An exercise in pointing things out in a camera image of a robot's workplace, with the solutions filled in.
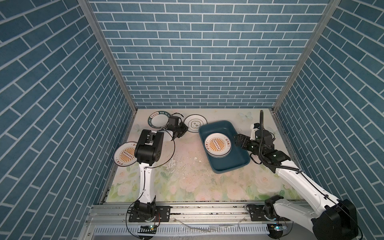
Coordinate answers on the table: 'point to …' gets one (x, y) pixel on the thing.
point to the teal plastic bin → (238, 157)
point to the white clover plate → (194, 121)
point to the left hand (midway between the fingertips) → (188, 126)
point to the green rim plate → (158, 119)
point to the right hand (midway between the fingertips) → (238, 136)
